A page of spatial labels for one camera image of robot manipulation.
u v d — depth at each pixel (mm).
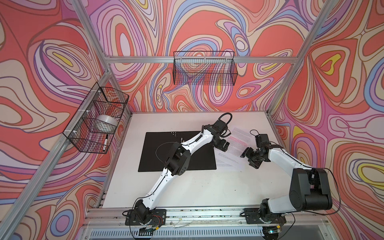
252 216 734
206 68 959
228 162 936
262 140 731
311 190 433
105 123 704
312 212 464
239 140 1034
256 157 763
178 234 959
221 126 803
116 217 750
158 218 723
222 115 823
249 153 822
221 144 885
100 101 738
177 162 637
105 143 729
